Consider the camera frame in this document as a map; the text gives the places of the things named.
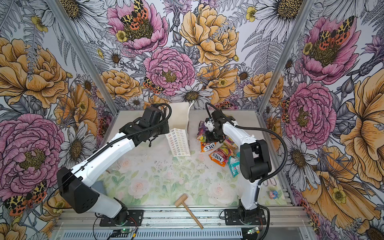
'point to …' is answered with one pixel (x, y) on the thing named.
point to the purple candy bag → (202, 128)
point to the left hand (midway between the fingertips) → (166, 129)
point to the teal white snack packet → (234, 163)
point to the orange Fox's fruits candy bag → (205, 146)
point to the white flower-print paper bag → (178, 136)
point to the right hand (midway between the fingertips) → (209, 143)
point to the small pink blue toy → (273, 194)
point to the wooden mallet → (181, 200)
